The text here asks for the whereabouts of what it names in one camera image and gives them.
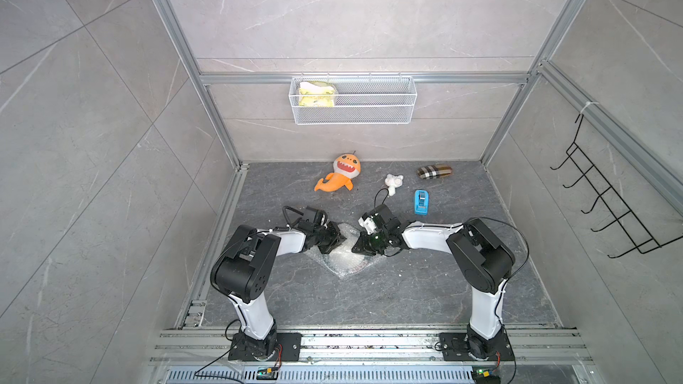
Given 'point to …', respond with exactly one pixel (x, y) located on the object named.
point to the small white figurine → (392, 182)
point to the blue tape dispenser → (421, 203)
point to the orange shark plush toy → (346, 167)
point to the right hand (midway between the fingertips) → (353, 250)
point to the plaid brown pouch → (434, 171)
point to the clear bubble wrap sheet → (342, 261)
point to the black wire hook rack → (609, 200)
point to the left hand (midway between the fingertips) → (351, 234)
